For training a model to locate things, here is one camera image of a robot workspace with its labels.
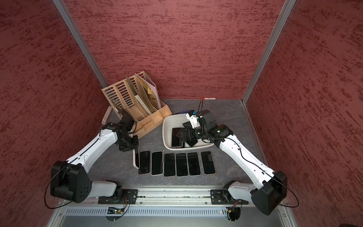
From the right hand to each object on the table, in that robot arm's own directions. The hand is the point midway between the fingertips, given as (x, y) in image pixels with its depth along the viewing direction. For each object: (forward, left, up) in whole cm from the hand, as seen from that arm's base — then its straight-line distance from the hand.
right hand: (184, 136), depth 74 cm
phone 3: (-7, +18, -20) cm, 28 cm away
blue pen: (+34, -1, -20) cm, 39 cm away
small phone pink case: (-7, -14, -23) cm, 28 cm away
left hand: (-2, +30, -11) cm, 32 cm away
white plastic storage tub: (+24, +8, -19) cm, 32 cm away
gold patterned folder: (+30, +22, +5) cm, 38 cm away
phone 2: (-5, +26, -21) cm, 33 cm away
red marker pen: (+51, -21, -23) cm, 60 cm away
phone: (-8, +27, -9) cm, 30 cm away
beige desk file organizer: (+24, +28, +8) cm, 38 cm away
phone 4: (-7, +10, -23) cm, 26 cm away
